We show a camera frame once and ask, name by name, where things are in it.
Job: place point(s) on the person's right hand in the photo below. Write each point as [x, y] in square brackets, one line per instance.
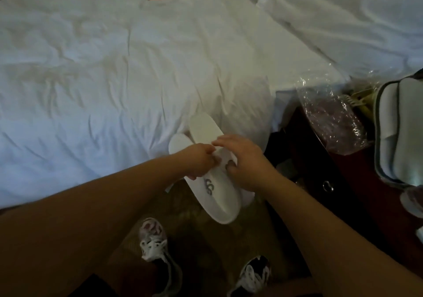
[251, 168]

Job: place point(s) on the person's left hand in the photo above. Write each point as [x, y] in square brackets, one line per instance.
[198, 161]

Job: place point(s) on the clear plastic slipper bag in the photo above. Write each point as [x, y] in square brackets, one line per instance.
[330, 121]

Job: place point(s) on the white slipper dark trim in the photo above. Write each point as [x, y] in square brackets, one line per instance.
[409, 135]
[386, 125]

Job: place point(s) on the person's left forearm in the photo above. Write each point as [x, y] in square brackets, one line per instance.
[82, 224]

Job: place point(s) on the person's right forearm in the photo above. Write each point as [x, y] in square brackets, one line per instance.
[330, 240]

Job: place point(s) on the person's left sneaker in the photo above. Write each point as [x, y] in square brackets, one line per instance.
[153, 240]

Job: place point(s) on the person's sneaker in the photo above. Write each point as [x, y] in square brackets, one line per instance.
[251, 277]
[153, 240]

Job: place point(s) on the person's right sneaker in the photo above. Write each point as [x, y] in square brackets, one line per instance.
[251, 277]

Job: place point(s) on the dark wooden nightstand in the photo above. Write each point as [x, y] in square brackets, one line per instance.
[357, 181]

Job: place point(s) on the yellow telephone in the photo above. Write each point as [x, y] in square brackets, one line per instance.
[366, 106]

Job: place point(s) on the white bed duvet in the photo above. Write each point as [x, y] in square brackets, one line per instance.
[99, 75]

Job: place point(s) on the water bottle red label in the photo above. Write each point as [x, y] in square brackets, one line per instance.
[413, 204]

